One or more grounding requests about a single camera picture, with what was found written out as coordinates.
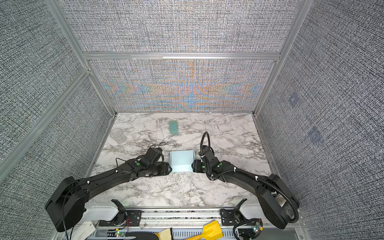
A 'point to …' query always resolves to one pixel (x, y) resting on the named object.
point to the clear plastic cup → (117, 134)
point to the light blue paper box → (181, 161)
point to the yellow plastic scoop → (211, 230)
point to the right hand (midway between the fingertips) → (195, 165)
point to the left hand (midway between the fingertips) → (169, 170)
